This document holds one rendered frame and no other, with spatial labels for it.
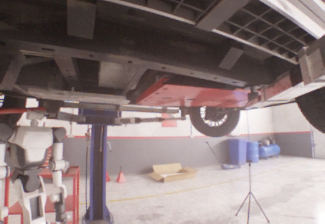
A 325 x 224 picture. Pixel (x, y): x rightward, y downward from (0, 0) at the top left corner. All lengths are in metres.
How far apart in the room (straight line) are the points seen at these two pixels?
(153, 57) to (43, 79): 0.89
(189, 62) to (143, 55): 0.23
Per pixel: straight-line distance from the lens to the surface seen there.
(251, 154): 7.58
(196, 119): 2.39
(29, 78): 1.38
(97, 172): 2.75
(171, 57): 0.73
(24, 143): 1.38
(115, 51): 0.65
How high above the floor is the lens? 1.35
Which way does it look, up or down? 11 degrees up
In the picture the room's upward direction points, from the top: straight up
